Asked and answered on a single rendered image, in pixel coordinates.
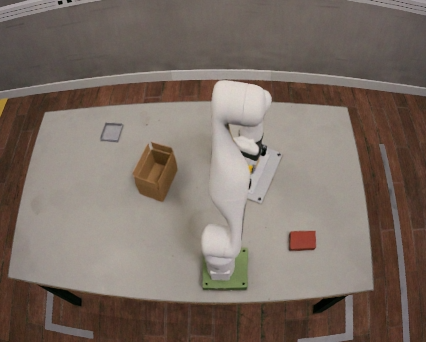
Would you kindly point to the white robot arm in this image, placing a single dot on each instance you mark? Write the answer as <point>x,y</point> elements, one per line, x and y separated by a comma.
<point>238,104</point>

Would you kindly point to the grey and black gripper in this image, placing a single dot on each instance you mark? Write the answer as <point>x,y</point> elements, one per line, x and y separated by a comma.
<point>249,145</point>

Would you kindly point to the red rectangular block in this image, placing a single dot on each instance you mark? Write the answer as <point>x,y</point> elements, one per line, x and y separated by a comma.
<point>302,240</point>

